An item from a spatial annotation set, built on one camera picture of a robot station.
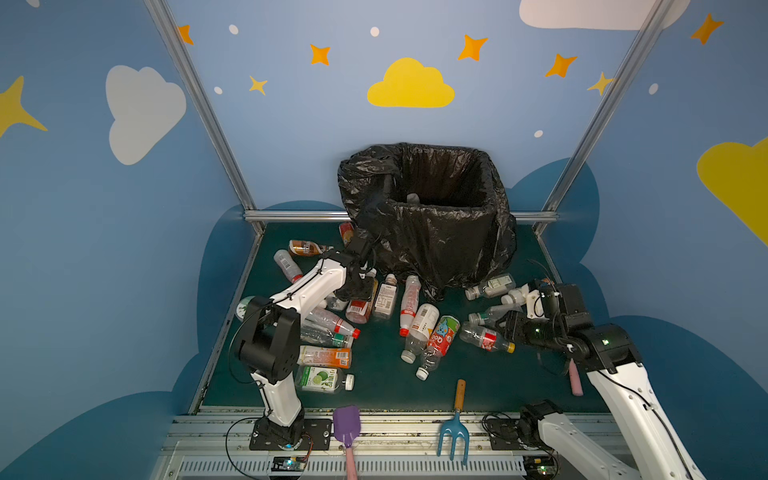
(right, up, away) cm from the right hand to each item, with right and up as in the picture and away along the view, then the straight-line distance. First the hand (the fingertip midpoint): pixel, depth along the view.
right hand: (506, 322), depth 72 cm
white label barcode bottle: (-18, -4, +16) cm, 25 cm away
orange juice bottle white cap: (-44, -12, +10) cm, 47 cm away
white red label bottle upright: (-22, +1, +22) cm, 32 cm away
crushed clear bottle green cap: (-49, -8, +14) cm, 51 cm away
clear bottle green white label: (+6, +6, +26) cm, 28 cm away
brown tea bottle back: (-45, +25, +40) cm, 65 cm away
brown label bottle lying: (-60, +19, +36) cm, 72 cm away
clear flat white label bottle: (-30, +3, +24) cm, 39 cm away
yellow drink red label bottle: (-38, 0, +14) cm, 40 cm away
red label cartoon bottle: (-14, -9, +13) cm, 21 cm away
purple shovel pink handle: (-40, -28, +4) cm, 49 cm away
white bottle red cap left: (-64, +13, +31) cm, 72 cm away
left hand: (-36, +4, +19) cm, 41 cm away
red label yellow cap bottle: (0, -8, +14) cm, 16 cm away
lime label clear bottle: (-47, -18, +8) cm, 51 cm away
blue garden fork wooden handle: (-12, -27, +3) cm, 30 cm away
